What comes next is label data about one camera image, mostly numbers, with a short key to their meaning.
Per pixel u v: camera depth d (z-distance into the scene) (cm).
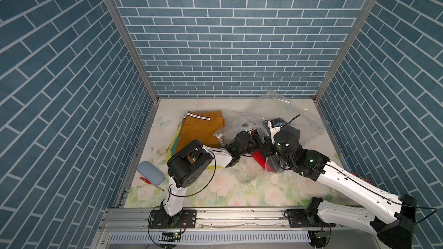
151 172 83
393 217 39
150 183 83
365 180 45
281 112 114
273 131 65
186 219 74
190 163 52
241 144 71
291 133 101
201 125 92
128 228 73
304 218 68
